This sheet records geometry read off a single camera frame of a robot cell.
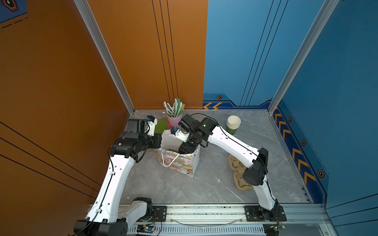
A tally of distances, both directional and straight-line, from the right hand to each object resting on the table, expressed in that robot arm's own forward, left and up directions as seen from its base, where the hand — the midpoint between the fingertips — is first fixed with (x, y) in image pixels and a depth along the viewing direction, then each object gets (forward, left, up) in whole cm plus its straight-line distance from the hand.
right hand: (184, 147), depth 77 cm
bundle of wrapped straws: (+31, +7, -2) cm, 32 cm away
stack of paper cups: (+21, -30, -6) cm, 38 cm away
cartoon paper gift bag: (-6, +7, +3) cm, 10 cm away
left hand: (+2, +11, +7) cm, 13 cm away
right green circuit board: (-33, -44, -19) cm, 59 cm away
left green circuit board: (-34, +19, -20) cm, 44 cm away
